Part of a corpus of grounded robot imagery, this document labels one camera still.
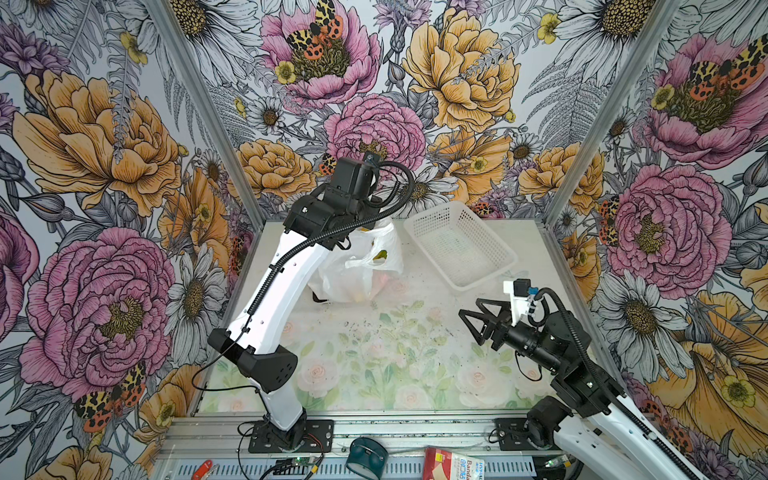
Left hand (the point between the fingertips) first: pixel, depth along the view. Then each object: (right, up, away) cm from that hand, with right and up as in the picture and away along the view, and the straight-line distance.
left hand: (359, 210), depth 71 cm
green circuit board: (-14, -59, +1) cm, 60 cm away
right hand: (+24, -25, -3) cm, 35 cm away
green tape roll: (+2, -54, -6) cm, 54 cm away
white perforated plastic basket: (+34, -10, +42) cm, 55 cm away
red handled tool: (-36, -60, 0) cm, 70 cm away
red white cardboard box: (+19, -57, -3) cm, 60 cm away
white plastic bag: (-1, -15, +7) cm, 16 cm away
